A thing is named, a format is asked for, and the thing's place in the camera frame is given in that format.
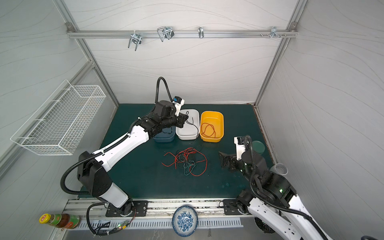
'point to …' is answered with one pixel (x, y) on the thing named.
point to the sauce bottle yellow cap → (65, 221)
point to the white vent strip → (162, 223)
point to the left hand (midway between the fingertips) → (189, 114)
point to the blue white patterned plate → (185, 221)
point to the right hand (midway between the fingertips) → (231, 148)
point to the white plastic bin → (191, 127)
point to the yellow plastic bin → (212, 126)
